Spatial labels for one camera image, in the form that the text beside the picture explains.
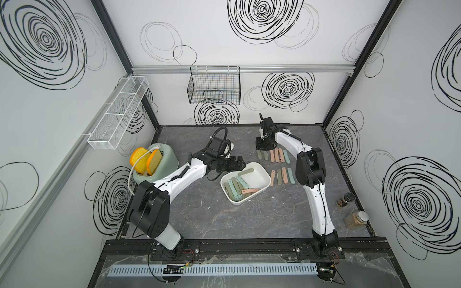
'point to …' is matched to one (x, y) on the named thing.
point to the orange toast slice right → (153, 161)
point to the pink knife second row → (284, 175)
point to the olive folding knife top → (246, 171)
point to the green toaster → (168, 162)
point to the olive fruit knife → (266, 155)
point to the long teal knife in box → (235, 196)
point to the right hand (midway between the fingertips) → (258, 147)
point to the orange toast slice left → (141, 167)
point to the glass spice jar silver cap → (356, 219)
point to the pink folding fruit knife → (272, 155)
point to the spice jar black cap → (349, 197)
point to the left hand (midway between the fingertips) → (238, 166)
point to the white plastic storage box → (260, 178)
